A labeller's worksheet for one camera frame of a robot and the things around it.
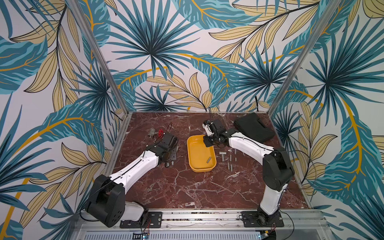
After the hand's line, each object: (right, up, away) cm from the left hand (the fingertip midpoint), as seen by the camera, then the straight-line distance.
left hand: (170, 155), depth 86 cm
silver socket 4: (+35, -7, +7) cm, 37 cm away
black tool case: (+53, +17, +21) cm, 59 cm away
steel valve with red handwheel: (-15, +12, +17) cm, 26 cm away
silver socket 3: (+37, -8, +5) cm, 38 cm away
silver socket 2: (+37, -3, +9) cm, 38 cm away
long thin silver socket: (+32, -3, +9) cm, 33 cm away
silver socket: (+32, 0, +10) cm, 34 cm away
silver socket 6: (+1, -6, +7) cm, 9 cm away
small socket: (+40, -4, +9) cm, 41 cm away
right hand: (+21, +9, +6) cm, 24 cm away
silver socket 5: (-3, -6, +7) cm, 9 cm away
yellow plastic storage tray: (+17, -1, +10) cm, 20 cm away
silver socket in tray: (+23, -5, +9) cm, 25 cm away
